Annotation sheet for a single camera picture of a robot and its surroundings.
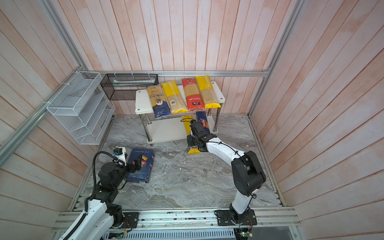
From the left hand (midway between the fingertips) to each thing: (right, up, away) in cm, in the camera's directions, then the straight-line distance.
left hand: (135, 156), depth 81 cm
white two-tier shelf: (+8, +15, +19) cm, 25 cm away
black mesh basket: (-17, +46, +23) cm, 54 cm away
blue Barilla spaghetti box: (+40, +24, +26) cm, 53 cm away
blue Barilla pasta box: (+5, -11, +1) cm, 12 cm away
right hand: (+31, +10, +11) cm, 35 cm away
